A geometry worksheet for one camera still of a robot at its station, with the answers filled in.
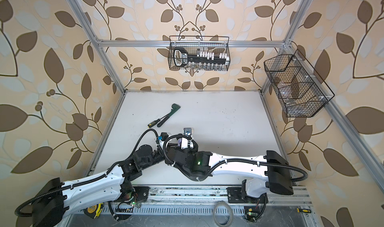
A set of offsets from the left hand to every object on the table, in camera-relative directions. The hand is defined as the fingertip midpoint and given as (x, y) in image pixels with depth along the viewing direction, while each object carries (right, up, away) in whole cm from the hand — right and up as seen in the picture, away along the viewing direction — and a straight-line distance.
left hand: (182, 146), depth 73 cm
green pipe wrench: (-9, +19, +36) cm, 41 cm away
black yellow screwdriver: (-25, +7, +26) cm, 37 cm away
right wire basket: (+59, +27, 0) cm, 65 cm away
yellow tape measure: (-40, -28, -5) cm, 50 cm away
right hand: (0, +2, 0) cm, 2 cm away
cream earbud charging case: (+5, +10, -11) cm, 16 cm away
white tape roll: (+19, -31, -3) cm, 37 cm away
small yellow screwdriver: (+58, -29, -3) cm, 65 cm away
